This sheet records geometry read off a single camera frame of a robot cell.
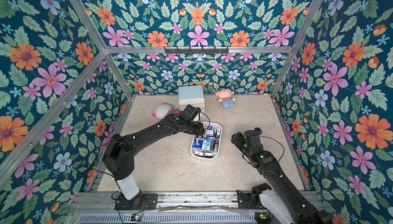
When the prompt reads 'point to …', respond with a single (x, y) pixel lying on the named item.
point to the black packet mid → (208, 155)
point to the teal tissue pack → (206, 144)
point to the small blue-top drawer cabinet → (193, 95)
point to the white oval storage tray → (215, 155)
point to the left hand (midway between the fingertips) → (205, 129)
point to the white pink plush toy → (164, 110)
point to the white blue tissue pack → (210, 132)
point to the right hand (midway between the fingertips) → (236, 138)
